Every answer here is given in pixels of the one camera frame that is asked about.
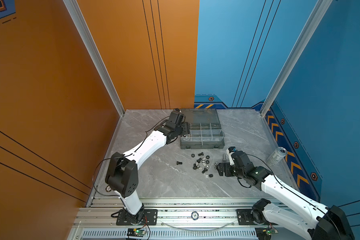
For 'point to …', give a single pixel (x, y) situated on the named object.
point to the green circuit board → (135, 232)
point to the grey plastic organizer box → (205, 132)
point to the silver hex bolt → (224, 160)
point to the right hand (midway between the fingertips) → (221, 166)
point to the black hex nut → (192, 155)
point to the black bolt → (179, 163)
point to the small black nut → (211, 175)
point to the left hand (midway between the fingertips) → (185, 126)
